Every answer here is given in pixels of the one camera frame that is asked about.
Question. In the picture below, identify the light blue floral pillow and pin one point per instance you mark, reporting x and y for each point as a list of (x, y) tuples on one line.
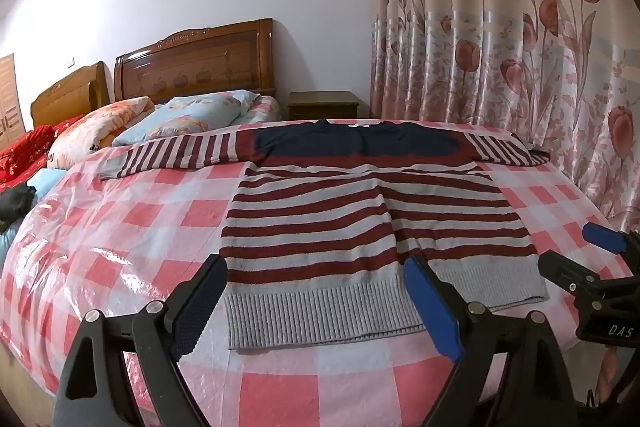
[(190, 117)]

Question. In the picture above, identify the red grey striped sweater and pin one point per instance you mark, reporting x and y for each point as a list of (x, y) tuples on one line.
[(310, 217)]

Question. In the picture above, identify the wooden nightstand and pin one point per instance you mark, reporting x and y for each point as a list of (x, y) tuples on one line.
[(322, 104)]

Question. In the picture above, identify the red cloth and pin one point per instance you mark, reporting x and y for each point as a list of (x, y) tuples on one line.
[(25, 152)]

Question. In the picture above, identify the orange floral pillow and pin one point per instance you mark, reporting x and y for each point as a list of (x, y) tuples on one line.
[(95, 127)]

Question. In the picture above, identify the small wooden headboard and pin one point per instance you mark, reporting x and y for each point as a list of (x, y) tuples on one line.
[(70, 94)]

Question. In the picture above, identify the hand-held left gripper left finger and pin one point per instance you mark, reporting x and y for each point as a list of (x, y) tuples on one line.
[(200, 307)]

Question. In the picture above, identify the large wooden headboard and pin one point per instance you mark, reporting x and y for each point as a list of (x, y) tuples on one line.
[(200, 62)]

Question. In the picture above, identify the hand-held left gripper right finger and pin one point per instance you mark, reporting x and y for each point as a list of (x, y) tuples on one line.
[(432, 312)]

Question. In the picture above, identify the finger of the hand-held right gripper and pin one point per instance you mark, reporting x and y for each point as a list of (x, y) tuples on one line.
[(567, 271), (602, 238)]

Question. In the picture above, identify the black cloth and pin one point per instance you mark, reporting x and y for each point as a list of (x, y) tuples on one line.
[(15, 204)]

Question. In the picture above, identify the pink tulip curtain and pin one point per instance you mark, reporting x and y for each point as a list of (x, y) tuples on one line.
[(475, 32)]

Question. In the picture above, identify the pink white checked bed cover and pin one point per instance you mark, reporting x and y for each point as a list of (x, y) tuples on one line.
[(150, 227)]

